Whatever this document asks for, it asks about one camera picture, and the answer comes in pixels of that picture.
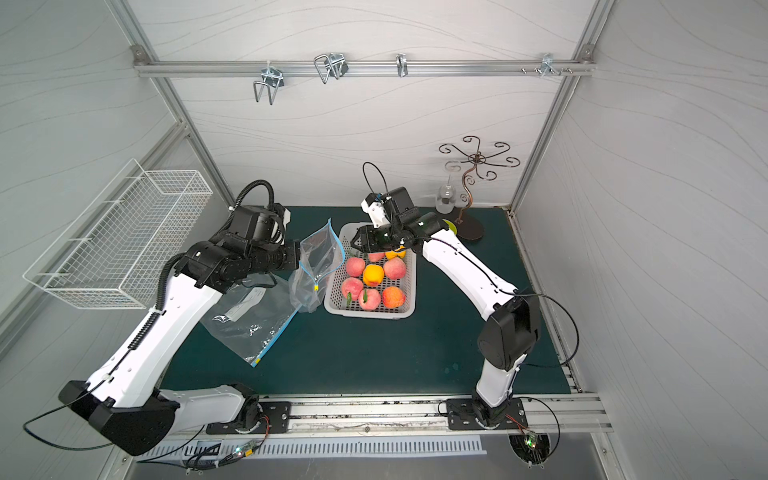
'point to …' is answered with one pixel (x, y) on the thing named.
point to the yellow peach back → (392, 254)
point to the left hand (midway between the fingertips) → (301, 252)
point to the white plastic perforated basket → (339, 306)
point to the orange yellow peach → (373, 275)
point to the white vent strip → (185, 450)
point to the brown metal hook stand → (469, 225)
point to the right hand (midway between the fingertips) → (358, 241)
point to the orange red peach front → (393, 297)
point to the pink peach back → (376, 256)
